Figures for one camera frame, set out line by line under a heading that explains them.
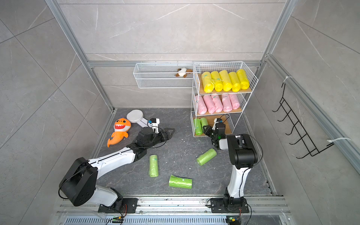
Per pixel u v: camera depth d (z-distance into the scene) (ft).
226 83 2.30
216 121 3.05
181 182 2.56
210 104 2.75
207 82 2.31
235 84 2.30
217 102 2.75
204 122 3.42
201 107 2.67
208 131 2.98
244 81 2.38
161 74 3.20
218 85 2.29
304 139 2.05
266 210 2.37
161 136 2.40
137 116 3.62
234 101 2.75
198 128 3.31
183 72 2.85
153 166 2.76
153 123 2.49
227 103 2.75
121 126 3.22
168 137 2.41
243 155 1.70
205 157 2.89
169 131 2.49
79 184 1.41
